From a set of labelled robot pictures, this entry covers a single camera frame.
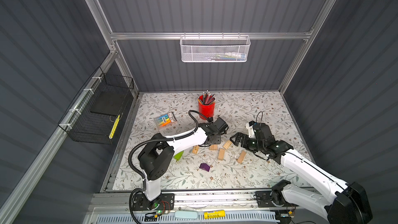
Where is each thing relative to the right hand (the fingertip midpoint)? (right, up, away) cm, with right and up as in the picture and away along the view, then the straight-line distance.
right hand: (237, 142), depth 81 cm
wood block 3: (+4, -10, +8) cm, 14 cm away
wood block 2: (-8, -8, +6) cm, 13 cm away
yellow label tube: (-12, -30, -12) cm, 34 cm away
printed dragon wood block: (-23, -6, +8) cm, 25 cm away
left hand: (-11, 0, +8) cm, 13 cm away
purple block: (-18, -14, +2) cm, 22 cm away
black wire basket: (-70, +14, -9) cm, 72 cm away
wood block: (-12, -5, +10) cm, 16 cm away
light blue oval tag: (-26, -30, -12) cm, 41 cm away
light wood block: (-4, -4, +10) cm, 12 cm away
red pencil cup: (-15, +16, +23) cm, 32 cm away
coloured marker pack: (-43, +10, +21) cm, 49 cm away
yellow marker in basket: (-58, +7, -14) cm, 60 cm away
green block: (-32, -9, +5) cm, 34 cm away
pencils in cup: (-16, +24, +18) cm, 34 cm away
